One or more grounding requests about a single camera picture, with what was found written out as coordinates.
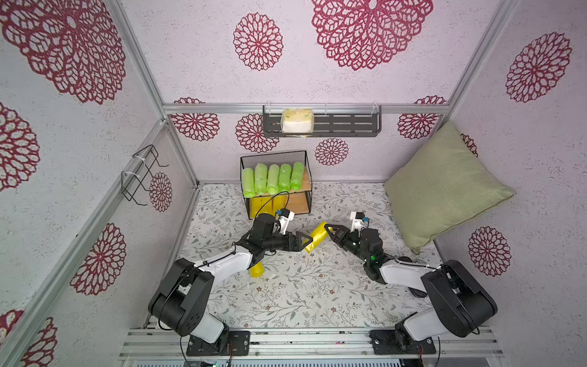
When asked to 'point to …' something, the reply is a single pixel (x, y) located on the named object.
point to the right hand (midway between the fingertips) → (324, 225)
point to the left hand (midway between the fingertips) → (305, 240)
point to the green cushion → (445, 183)
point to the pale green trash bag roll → (273, 179)
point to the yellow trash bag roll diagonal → (319, 235)
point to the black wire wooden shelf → (297, 201)
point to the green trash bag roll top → (261, 178)
